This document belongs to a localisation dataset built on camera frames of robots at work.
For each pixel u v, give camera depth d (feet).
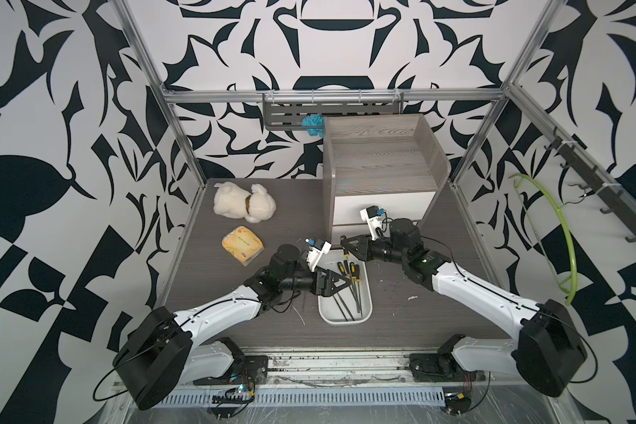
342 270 3.01
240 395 2.35
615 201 1.80
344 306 2.80
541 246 2.45
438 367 2.22
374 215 2.33
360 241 2.31
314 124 2.99
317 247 2.32
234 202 3.24
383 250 2.21
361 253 2.28
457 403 2.34
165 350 1.34
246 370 2.40
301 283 2.21
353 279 3.00
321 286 2.18
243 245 3.16
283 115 3.26
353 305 2.80
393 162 2.67
